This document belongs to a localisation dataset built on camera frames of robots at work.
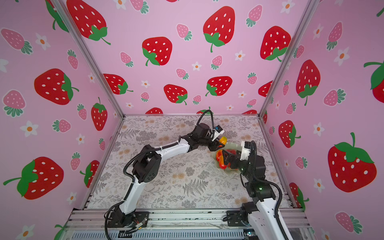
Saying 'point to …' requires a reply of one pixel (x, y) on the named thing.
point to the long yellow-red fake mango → (223, 140)
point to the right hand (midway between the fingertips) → (229, 151)
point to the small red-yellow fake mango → (219, 157)
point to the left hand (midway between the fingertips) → (223, 142)
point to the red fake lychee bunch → (232, 151)
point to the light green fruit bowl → (229, 145)
